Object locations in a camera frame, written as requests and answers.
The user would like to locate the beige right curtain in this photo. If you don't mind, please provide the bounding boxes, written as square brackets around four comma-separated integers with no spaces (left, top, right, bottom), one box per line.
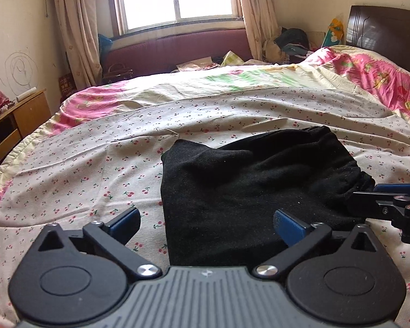
[240,0,281,60]

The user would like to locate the black pants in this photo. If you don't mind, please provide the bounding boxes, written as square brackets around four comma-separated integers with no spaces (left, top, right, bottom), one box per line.
[160,127,376,267]

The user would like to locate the beige left curtain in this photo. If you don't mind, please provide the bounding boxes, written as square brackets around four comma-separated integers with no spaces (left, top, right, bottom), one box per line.
[54,0,102,90]

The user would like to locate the pink floral quilt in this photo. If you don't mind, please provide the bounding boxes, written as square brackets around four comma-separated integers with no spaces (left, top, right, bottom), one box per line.
[51,44,410,136]

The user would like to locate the maroon padded bench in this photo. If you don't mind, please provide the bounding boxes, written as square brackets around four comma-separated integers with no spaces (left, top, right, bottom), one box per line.
[102,29,252,77]

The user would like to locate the beige curtain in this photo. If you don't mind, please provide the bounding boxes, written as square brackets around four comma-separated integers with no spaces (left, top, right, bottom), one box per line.
[54,0,102,90]
[240,0,281,60]

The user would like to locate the dark wooden headboard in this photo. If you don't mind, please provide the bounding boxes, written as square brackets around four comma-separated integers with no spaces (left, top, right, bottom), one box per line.
[346,5,410,71]

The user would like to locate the pile of dark clothes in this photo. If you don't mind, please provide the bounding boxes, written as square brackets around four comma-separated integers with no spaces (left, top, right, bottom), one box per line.
[263,28,313,65]

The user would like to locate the white paper roll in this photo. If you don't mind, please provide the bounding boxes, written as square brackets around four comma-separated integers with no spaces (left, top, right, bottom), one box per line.
[16,87,37,102]

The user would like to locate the cherry print bed sheet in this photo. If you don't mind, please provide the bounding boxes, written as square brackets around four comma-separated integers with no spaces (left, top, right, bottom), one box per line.
[0,87,410,327]

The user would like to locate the colourful toy bag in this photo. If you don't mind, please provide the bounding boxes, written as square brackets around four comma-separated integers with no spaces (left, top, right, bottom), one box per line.
[322,18,344,48]

